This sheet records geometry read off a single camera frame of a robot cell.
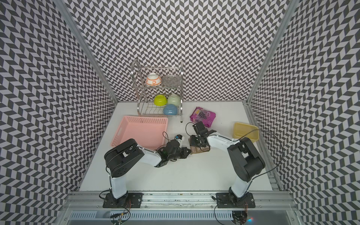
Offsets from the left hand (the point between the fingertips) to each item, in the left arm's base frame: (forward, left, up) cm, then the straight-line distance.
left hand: (191, 153), depth 90 cm
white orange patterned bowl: (+36, +24, +32) cm, 54 cm away
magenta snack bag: (+28, -7, +5) cm, 30 cm away
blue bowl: (+31, +16, +7) cm, 36 cm away
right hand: (+5, -1, +2) cm, 5 cm away
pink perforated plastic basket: (+13, +30, +4) cm, 33 cm away
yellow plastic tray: (+18, -36, 0) cm, 40 cm away
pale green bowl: (+43, +13, +8) cm, 45 cm away
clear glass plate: (+43, +14, +25) cm, 52 cm away
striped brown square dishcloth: (+2, -2, +2) cm, 3 cm away
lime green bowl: (+42, +24, +7) cm, 49 cm away
